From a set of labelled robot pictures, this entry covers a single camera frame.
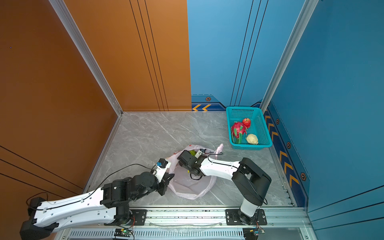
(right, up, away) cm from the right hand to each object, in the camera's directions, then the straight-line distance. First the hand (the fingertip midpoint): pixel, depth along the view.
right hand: (187, 165), depth 88 cm
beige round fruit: (+42, +15, +8) cm, 45 cm away
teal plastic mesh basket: (+50, +23, +19) cm, 59 cm away
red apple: (+42, +26, +17) cm, 52 cm away
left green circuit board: (-30, -27, -17) cm, 44 cm away
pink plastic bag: (-3, -9, -6) cm, 11 cm away
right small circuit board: (+31, -27, -19) cm, 45 cm away
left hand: (-5, +1, -19) cm, 20 cm away
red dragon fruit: (+33, +21, +10) cm, 40 cm away
